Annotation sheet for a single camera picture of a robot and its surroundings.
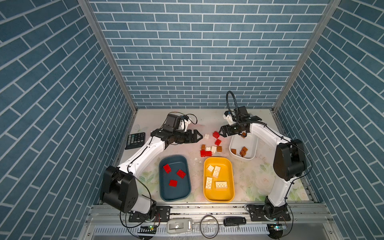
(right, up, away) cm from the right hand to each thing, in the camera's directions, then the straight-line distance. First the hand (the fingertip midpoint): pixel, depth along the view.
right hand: (223, 129), depth 93 cm
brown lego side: (+12, -15, 0) cm, 19 cm away
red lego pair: (-13, -16, +3) cm, 21 cm away
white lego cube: (-6, -13, +3) cm, 15 cm away
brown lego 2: (-13, -12, +6) cm, 19 cm away
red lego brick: (-26, -25, -7) cm, 37 cm away
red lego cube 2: (-3, -9, +8) cm, 13 cm away
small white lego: (-10, -5, +9) cm, 15 cm away
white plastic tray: (+20, -9, +8) cm, 23 cm away
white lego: (-10, -30, -11) cm, 33 cm away
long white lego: (-3, -30, -11) cm, 32 cm away
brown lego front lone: (+14, -13, +3) cm, 19 cm away
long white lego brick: (-5, -24, -7) cm, 26 cm away
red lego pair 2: (-9, -16, +3) cm, 19 cm away
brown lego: (-3, -13, +3) cm, 13 cm away
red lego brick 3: (-34, -23, -7) cm, 42 cm away
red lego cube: (-3, -4, +13) cm, 14 cm away
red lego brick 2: (-30, -30, -11) cm, 44 cm away
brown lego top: (+7, -14, +1) cm, 15 cm away
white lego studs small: (-10, -13, +3) cm, 16 cm away
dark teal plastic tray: (-30, -29, -7) cm, 42 cm away
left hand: (-17, -4, -13) cm, 21 cm away
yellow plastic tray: (+1, -26, -5) cm, 27 cm away
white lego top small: (-9, -23, -5) cm, 25 cm away
